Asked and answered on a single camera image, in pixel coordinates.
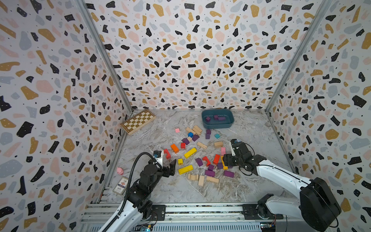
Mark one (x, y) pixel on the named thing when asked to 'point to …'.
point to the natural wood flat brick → (212, 179)
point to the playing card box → (121, 186)
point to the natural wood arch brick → (193, 177)
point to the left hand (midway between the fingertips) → (170, 158)
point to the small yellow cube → (180, 161)
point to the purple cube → (208, 119)
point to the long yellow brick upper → (190, 152)
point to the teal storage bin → (214, 114)
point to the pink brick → (223, 151)
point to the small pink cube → (177, 130)
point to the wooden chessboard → (137, 121)
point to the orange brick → (175, 148)
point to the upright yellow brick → (224, 167)
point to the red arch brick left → (168, 154)
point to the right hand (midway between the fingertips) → (228, 158)
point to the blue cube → (190, 134)
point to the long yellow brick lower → (185, 169)
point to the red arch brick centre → (205, 158)
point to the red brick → (216, 159)
